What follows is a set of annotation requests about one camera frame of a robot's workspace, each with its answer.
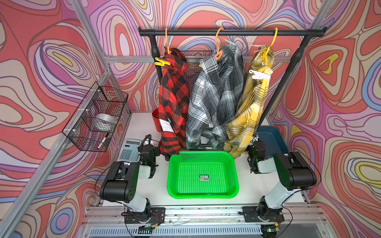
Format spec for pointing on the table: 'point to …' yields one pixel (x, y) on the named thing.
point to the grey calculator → (129, 152)
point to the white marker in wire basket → (98, 147)
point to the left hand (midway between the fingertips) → (152, 143)
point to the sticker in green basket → (204, 177)
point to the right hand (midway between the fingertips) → (248, 140)
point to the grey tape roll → (108, 117)
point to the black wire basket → (92, 125)
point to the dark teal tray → (274, 142)
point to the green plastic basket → (183, 171)
